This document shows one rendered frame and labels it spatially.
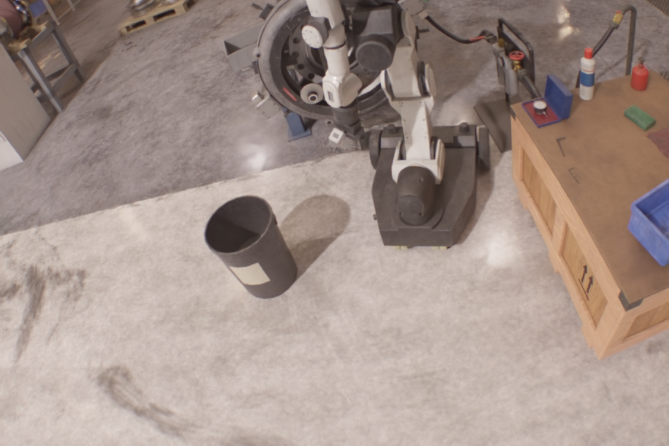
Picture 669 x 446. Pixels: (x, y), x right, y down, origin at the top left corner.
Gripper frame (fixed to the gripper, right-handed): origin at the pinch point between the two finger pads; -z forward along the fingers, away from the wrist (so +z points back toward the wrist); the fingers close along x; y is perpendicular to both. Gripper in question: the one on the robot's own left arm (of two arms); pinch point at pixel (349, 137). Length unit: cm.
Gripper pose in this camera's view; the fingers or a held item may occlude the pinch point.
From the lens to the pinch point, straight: 172.1
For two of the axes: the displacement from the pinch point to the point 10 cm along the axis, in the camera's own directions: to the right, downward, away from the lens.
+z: -1.1, -5.8, -8.1
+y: -6.2, 6.7, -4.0
